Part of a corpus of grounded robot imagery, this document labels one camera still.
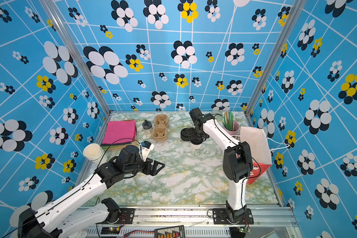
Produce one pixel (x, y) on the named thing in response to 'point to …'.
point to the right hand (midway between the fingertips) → (197, 136)
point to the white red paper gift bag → (257, 139)
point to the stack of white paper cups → (95, 153)
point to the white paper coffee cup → (196, 147)
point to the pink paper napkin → (120, 131)
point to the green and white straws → (228, 120)
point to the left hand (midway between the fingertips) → (159, 163)
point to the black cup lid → (196, 141)
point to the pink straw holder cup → (236, 129)
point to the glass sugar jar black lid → (148, 129)
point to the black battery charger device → (170, 232)
